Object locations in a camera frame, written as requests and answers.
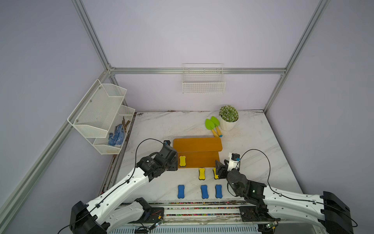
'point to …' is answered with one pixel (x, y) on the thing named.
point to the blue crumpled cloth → (118, 138)
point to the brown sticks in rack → (125, 125)
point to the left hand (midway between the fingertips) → (170, 162)
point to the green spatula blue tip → (216, 123)
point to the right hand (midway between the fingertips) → (219, 162)
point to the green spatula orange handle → (210, 125)
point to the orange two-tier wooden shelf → (200, 152)
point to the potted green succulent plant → (229, 117)
